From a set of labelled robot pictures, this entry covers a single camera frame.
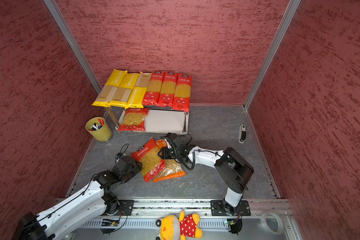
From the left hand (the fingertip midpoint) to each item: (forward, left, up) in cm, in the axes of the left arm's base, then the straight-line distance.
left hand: (139, 169), depth 84 cm
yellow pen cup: (+26, +32, +6) cm, 42 cm away
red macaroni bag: (+31, +8, +8) cm, 33 cm away
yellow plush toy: (-27, -21, +5) cm, 35 cm away
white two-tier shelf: (+35, -10, +4) cm, 36 cm away
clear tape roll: (-24, -65, -2) cm, 69 cm away
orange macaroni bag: (-1, -19, +1) cm, 19 cm away
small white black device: (+26, -66, +1) cm, 71 cm away
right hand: (+5, -11, +4) cm, 13 cm away
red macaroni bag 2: (+1, -8, +2) cm, 8 cm away
